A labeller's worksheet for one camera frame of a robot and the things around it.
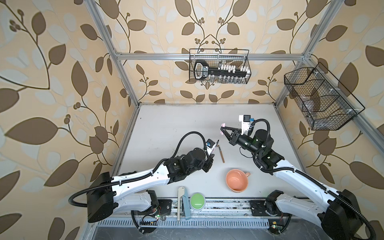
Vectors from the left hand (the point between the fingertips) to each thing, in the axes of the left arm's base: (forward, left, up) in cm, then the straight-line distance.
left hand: (214, 154), depth 73 cm
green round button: (-18, +8, -16) cm, 26 cm away
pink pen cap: (+10, -3, +11) cm, 15 cm away
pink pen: (-1, +1, +9) cm, 10 cm away
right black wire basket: (+24, -55, +16) cm, 62 cm away
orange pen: (+9, -6, -19) cm, 22 cm away
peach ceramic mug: (-7, -14, -18) cm, 23 cm away
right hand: (+8, -3, +10) cm, 13 cm away
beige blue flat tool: (-15, +15, -15) cm, 27 cm away
